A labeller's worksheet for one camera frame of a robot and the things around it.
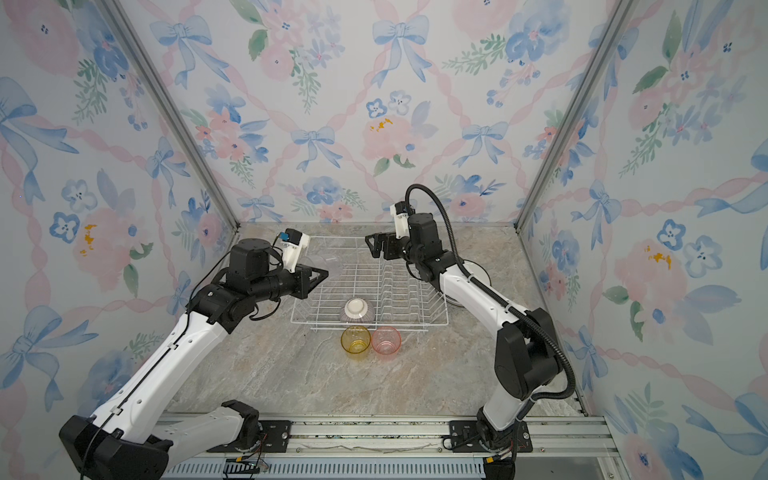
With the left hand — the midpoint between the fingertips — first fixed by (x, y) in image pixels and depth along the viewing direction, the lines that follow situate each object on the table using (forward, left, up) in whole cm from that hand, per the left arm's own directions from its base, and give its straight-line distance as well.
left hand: (326, 270), depth 71 cm
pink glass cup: (-6, -14, -28) cm, 32 cm away
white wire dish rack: (+10, -19, -29) cm, 37 cm away
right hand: (+15, -12, -3) cm, 20 cm away
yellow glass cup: (-6, -5, -27) cm, 28 cm away
